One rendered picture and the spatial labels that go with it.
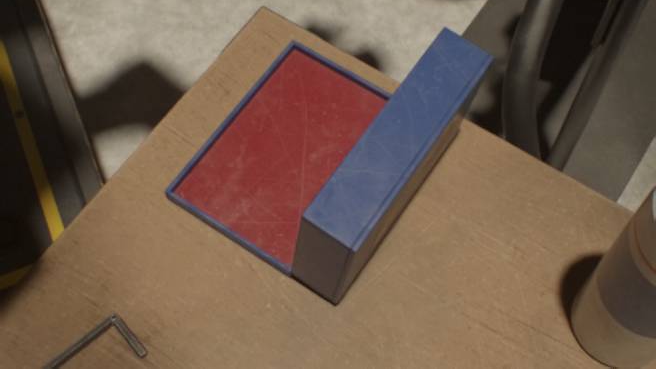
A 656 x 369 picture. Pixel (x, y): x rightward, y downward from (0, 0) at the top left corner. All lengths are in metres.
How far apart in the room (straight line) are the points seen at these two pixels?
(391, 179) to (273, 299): 0.14
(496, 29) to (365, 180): 0.82
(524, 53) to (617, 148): 0.48
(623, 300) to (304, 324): 0.21
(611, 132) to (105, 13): 0.74
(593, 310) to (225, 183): 0.27
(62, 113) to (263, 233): 0.32
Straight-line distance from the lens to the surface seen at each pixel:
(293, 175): 0.65
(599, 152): 1.24
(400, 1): 1.34
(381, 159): 0.53
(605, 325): 0.58
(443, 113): 0.55
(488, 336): 0.62
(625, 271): 0.52
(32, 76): 0.92
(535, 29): 0.80
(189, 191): 0.65
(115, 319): 0.62
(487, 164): 0.67
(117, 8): 1.37
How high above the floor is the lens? 1.05
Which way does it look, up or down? 62 degrees down
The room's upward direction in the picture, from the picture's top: straight up
